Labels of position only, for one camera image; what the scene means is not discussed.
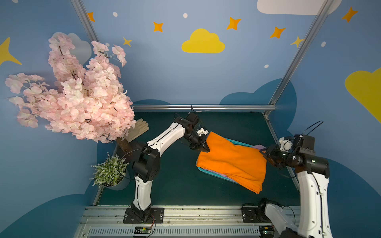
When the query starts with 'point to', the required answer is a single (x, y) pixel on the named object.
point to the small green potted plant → (112, 174)
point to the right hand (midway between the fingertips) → (263, 151)
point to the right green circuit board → (267, 231)
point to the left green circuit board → (142, 230)
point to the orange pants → (246, 165)
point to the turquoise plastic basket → (233, 142)
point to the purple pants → (224, 176)
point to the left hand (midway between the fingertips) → (209, 149)
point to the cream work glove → (141, 127)
